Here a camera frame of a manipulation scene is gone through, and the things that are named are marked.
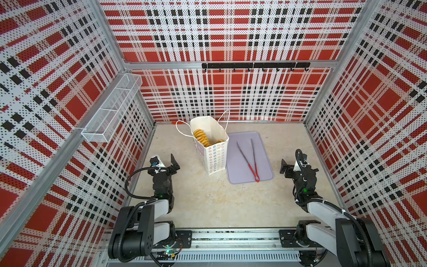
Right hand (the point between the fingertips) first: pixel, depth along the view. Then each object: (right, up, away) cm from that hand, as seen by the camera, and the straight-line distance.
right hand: (292, 161), depth 87 cm
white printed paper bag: (-45, +12, +15) cm, 48 cm away
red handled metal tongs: (-18, -10, +4) cm, 21 cm away
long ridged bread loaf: (-48, +13, 0) cm, 50 cm away
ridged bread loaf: (-39, +11, -10) cm, 42 cm away
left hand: (-67, +1, -2) cm, 68 cm away
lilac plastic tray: (-28, -7, +9) cm, 30 cm away
